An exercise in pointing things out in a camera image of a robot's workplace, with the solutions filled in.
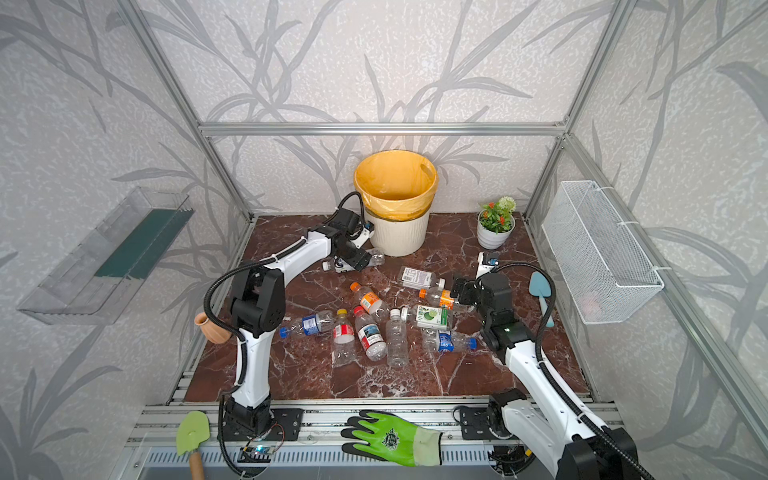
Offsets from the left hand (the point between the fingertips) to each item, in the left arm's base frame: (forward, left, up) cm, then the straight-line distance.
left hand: (361, 245), depth 100 cm
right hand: (-15, -33, +11) cm, 38 cm away
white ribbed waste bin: (+1, -12, +2) cm, 12 cm away
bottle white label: (-10, -19, -5) cm, 22 cm away
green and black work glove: (-55, -13, -5) cm, 56 cm away
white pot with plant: (+5, -45, +6) cm, 46 cm away
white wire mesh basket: (-27, -57, +28) cm, 69 cm away
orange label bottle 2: (-17, -26, -5) cm, 31 cm away
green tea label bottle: (-24, -23, -4) cm, 33 cm away
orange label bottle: (-19, -4, -3) cm, 20 cm away
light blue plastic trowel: (-11, -60, -7) cm, 62 cm away
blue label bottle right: (-31, -27, -4) cm, 42 cm away
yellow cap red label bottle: (-31, +3, -5) cm, 32 cm away
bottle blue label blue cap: (-25, +10, -5) cm, 28 cm away
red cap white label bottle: (-31, -5, -1) cm, 31 cm away
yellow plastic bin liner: (+23, -12, +7) cm, 27 cm away
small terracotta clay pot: (-31, +38, 0) cm, 49 cm away
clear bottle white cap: (-29, -13, -8) cm, 33 cm away
